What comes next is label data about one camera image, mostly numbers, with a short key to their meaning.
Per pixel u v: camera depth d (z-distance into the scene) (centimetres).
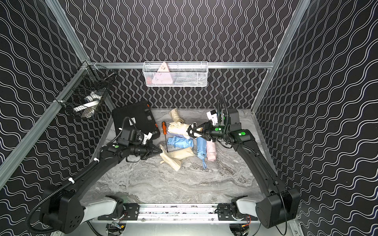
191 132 69
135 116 115
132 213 76
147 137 76
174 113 113
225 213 73
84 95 92
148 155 71
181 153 93
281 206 38
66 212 40
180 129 73
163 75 90
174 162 81
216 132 63
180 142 97
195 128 69
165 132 105
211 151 92
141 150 69
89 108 74
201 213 76
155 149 76
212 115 69
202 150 92
